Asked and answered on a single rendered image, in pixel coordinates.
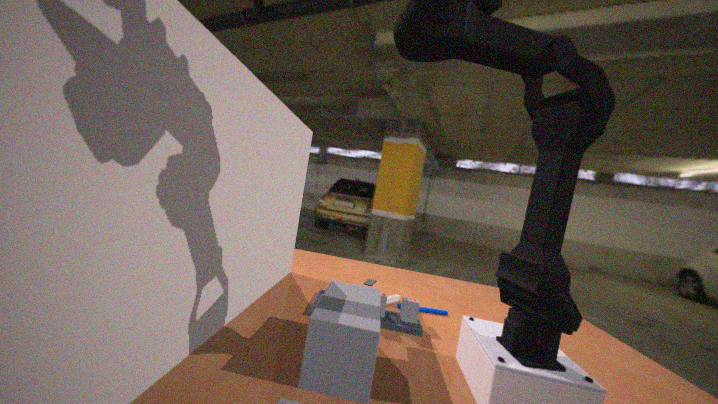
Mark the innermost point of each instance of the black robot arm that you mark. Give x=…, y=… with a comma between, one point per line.
x=532, y=278

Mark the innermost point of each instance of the large white wall panel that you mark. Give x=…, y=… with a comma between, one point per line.
x=150, y=191

